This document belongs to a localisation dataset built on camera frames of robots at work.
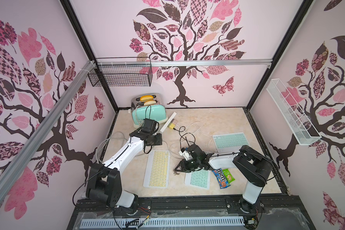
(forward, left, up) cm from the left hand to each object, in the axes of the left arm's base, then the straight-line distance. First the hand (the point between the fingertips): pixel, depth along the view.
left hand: (157, 142), depth 87 cm
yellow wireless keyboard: (-13, 0, -12) cm, 18 cm away
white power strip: (+18, -4, -8) cm, 20 cm away
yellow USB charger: (+20, -9, -9) cm, 24 cm away
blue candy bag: (-21, -38, -10) cm, 45 cm away
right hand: (-15, -12, -10) cm, 21 cm away
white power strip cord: (+8, +39, -10) cm, 42 cm away
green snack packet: (-18, -43, -10) cm, 48 cm away
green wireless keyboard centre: (-18, -26, -11) cm, 33 cm away
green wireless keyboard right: (+6, -50, -11) cm, 51 cm away
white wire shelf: (-2, -78, +16) cm, 80 cm away
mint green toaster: (+26, +8, +6) cm, 28 cm away
